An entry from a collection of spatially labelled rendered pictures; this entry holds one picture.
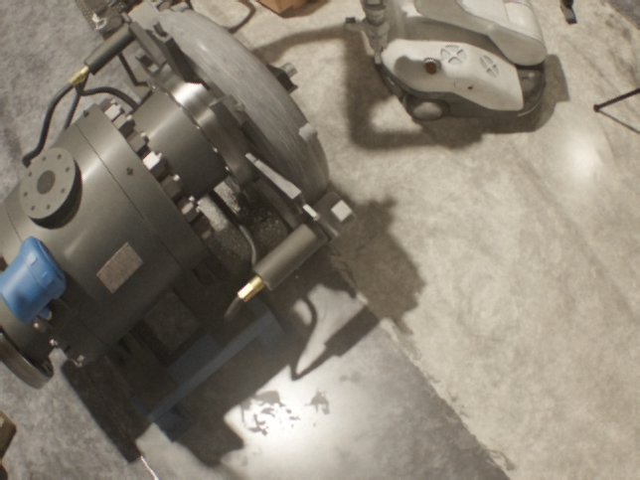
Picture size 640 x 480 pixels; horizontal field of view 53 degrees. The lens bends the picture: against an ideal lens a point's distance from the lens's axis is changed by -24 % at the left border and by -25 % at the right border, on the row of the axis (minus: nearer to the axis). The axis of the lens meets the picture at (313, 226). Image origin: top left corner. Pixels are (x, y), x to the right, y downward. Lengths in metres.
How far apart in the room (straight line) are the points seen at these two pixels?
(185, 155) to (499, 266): 1.08
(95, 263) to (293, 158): 0.56
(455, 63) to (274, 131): 0.84
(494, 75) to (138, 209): 1.29
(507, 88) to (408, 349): 0.93
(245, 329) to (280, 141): 0.63
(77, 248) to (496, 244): 1.38
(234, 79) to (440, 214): 1.03
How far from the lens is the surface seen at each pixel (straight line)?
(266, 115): 1.86
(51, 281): 1.72
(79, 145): 1.99
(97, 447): 2.68
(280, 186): 1.97
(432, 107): 2.69
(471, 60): 2.53
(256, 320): 2.29
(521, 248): 2.58
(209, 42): 1.89
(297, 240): 2.11
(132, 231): 1.91
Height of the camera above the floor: 2.37
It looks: 63 degrees down
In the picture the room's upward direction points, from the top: 23 degrees counter-clockwise
